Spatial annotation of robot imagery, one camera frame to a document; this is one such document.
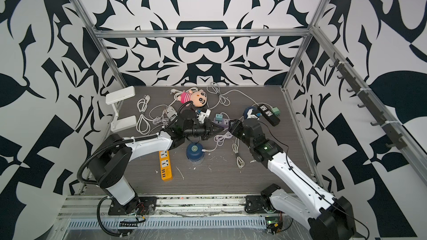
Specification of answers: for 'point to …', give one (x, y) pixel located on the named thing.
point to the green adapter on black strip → (276, 111)
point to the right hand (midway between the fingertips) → (231, 121)
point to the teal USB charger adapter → (218, 117)
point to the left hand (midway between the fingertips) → (224, 125)
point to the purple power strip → (224, 123)
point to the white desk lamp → (120, 124)
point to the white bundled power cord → (142, 126)
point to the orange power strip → (165, 165)
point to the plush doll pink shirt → (199, 98)
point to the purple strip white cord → (213, 87)
